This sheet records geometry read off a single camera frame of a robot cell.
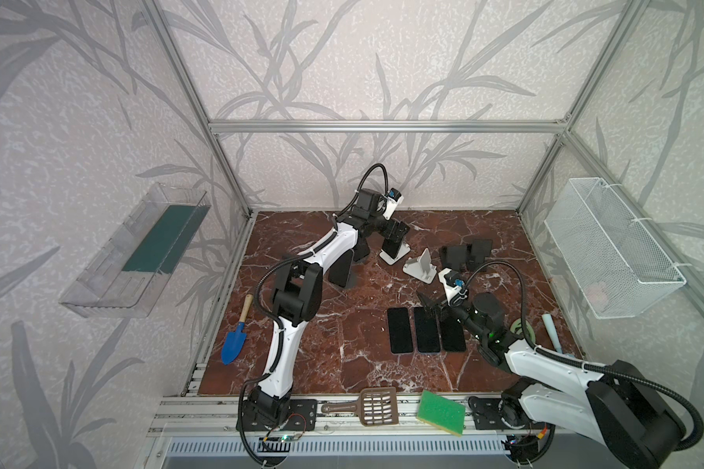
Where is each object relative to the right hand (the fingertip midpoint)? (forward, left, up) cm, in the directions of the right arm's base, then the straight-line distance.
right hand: (431, 281), depth 83 cm
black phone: (+8, +28, -8) cm, 30 cm away
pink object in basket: (-7, -41, +5) cm, 42 cm away
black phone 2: (-9, 0, -15) cm, 17 cm away
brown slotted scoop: (-29, +16, -15) cm, 36 cm away
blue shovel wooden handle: (-12, +58, -14) cm, 61 cm away
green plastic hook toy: (-8, -31, -15) cm, 35 cm away
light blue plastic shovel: (-6, -37, -13) cm, 40 cm away
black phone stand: (+16, -13, -10) cm, 23 cm away
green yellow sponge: (-31, -1, -12) cm, 33 cm away
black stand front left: (+16, -19, -8) cm, 27 cm away
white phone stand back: (+18, +12, -14) cm, 26 cm away
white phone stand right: (+10, +1, -9) cm, 14 cm away
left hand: (+23, +8, +1) cm, 24 cm away
